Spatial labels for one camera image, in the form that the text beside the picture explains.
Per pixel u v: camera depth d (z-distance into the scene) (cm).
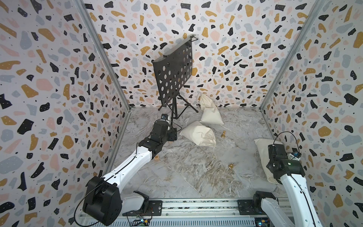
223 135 103
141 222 71
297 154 63
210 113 107
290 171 49
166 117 72
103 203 39
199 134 95
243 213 73
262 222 72
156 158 90
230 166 88
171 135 74
